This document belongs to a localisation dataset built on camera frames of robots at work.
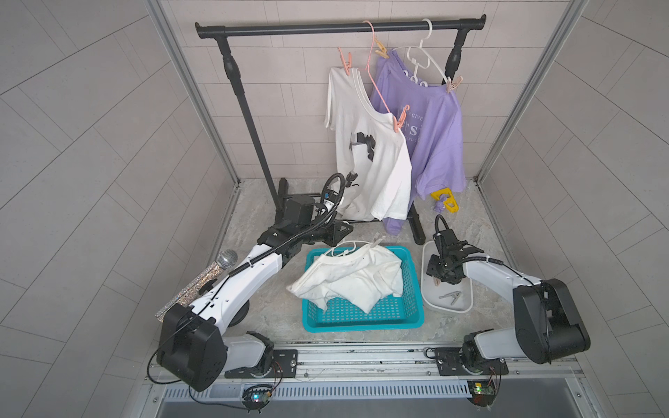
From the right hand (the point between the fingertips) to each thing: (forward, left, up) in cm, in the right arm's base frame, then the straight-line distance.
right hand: (432, 269), depth 91 cm
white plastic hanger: (-3, +30, +23) cm, 38 cm away
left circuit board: (-33, +55, +6) cm, 64 cm away
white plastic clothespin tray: (-7, +2, +2) cm, 8 cm away
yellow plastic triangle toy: (+28, -15, +2) cm, 32 cm away
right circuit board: (-36, -4, 0) cm, 36 cm away
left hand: (+3, +27, +24) cm, 37 cm away
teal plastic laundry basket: (-15, +14, +2) cm, 20 cm away
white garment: (-5, +26, +10) cm, 28 cm away
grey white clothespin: (-10, -4, +3) cm, 11 cm away
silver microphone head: (-7, +60, +28) cm, 67 cm away
